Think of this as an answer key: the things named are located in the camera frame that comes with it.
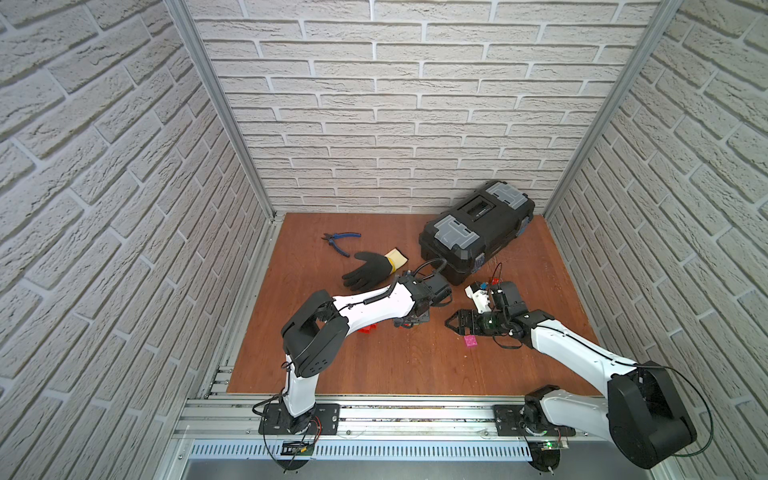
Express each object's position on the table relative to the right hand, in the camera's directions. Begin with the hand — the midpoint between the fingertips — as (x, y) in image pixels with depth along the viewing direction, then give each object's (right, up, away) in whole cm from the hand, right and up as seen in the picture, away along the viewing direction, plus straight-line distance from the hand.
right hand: (460, 323), depth 85 cm
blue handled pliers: (-44, +25, +25) cm, 56 cm away
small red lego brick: (-24, +8, -31) cm, 40 cm away
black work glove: (-26, +15, +18) cm, 35 cm away
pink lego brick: (+3, -5, 0) cm, 6 cm away
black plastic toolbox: (+10, +30, +11) cm, 33 cm away
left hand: (-12, +3, +2) cm, 13 cm away
